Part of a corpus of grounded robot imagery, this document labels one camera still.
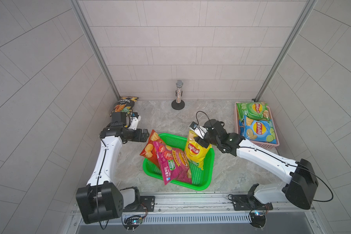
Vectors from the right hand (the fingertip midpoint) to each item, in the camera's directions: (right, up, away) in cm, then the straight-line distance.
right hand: (196, 133), depth 80 cm
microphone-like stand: (-11, +18, +29) cm, 35 cm away
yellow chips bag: (0, -9, -3) cm, 10 cm away
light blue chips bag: (+37, +1, +5) cm, 38 cm away
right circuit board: (+30, -42, -8) cm, 52 cm away
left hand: (-30, +1, +1) cm, 30 cm away
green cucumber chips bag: (+43, +13, +16) cm, 48 cm away
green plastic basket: (+2, -25, -1) cm, 25 cm away
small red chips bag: (-25, -9, -6) cm, 27 cm away
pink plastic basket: (+30, +1, +17) cm, 35 cm away
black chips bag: (-50, +17, +25) cm, 58 cm away
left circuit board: (-30, -38, -15) cm, 51 cm away
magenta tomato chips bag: (-12, -13, -11) cm, 21 cm away
